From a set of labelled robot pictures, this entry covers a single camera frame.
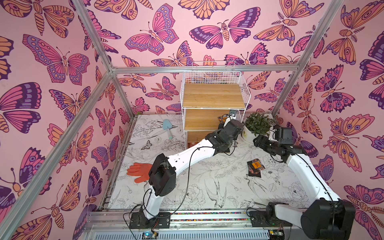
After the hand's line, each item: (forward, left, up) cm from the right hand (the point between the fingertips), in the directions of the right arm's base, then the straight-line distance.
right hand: (256, 141), depth 83 cm
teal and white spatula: (+25, +57, -15) cm, 64 cm away
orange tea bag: (-6, -4, -16) cm, 18 cm away
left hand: (+5, +14, +8) cm, 17 cm away
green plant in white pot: (+10, -2, +2) cm, 11 cm away
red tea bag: (-10, 0, -17) cm, 20 cm away
